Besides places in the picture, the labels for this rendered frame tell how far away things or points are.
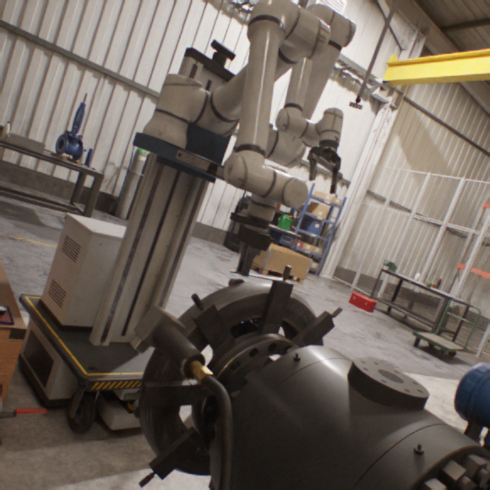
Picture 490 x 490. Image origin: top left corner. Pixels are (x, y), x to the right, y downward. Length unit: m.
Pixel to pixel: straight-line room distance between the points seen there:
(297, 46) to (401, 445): 1.21
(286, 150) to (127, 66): 7.76
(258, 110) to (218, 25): 9.30
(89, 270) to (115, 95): 7.64
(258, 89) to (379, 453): 0.98
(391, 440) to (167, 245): 1.58
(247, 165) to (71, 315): 1.44
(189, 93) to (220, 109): 0.14
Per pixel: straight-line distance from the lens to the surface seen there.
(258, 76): 1.38
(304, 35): 1.59
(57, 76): 9.66
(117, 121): 9.80
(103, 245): 2.31
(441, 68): 11.80
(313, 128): 2.04
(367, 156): 12.47
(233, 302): 1.47
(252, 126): 1.29
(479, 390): 1.35
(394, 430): 1.14
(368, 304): 9.15
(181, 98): 1.96
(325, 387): 1.23
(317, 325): 1.73
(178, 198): 2.30
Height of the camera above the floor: 1.23
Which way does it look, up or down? 7 degrees down
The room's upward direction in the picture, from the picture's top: 20 degrees clockwise
